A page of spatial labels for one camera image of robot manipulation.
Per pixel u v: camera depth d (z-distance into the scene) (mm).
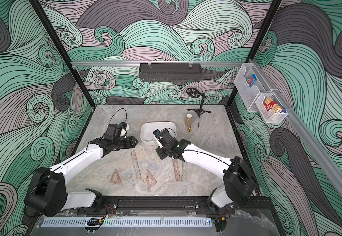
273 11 728
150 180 817
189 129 1037
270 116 632
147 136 1007
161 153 727
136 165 876
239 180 413
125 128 715
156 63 938
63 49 876
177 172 853
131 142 782
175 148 602
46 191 407
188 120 1010
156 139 657
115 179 830
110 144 633
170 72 946
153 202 757
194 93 952
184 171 856
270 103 659
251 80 839
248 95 830
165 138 615
